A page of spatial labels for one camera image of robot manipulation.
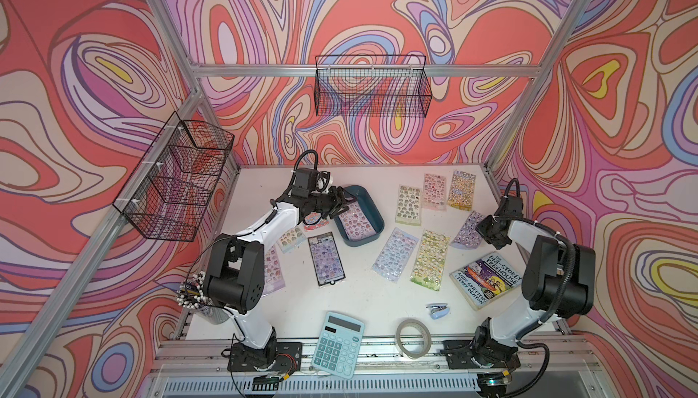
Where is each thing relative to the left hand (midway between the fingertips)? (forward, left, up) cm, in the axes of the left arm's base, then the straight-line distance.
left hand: (357, 203), depth 86 cm
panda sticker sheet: (+20, -44, -17) cm, 51 cm away
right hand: (-3, -46, -15) cm, 48 cm away
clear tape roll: (-34, -19, -15) cm, 42 cm away
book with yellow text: (-18, -41, -16) cm, 48 cm away
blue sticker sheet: (-9, -14, -18) cm, 24 cm away
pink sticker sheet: (+19, -33, -17) cm, 42 cm away
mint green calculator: (-37, +5, -16) cm, 41 cm away
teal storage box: (+14, -4, -16) cm, 21 cm away
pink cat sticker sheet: (+4, 0, -17) cm, 18 cm away
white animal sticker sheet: (+12, -21, -17) cm, 30 cm away
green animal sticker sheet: (-11, -25, -17) cm, 33 cm away
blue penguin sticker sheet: (-2, -40, -16) cm, 44 cm away
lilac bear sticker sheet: (-17, +28, -18) cm, 37 cm away
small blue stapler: (-28, -24, -17) cm, 40 cm away
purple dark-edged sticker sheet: (-10, +11, -19) cm, 23 cm away
